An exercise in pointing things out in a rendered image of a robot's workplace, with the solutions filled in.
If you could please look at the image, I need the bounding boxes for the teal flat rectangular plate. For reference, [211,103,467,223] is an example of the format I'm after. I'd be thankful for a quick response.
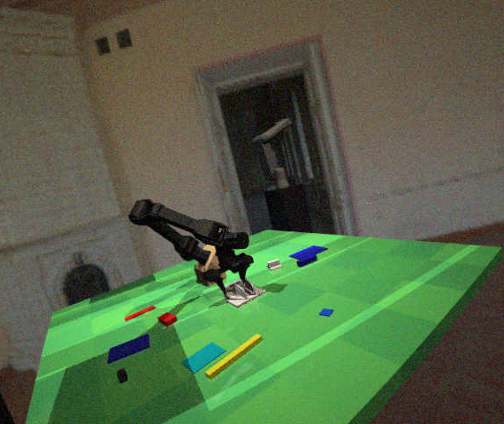
[180,342,226,373]

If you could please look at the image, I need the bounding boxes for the yellow long bar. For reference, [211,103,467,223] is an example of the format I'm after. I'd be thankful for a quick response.
[205,334,263,379]

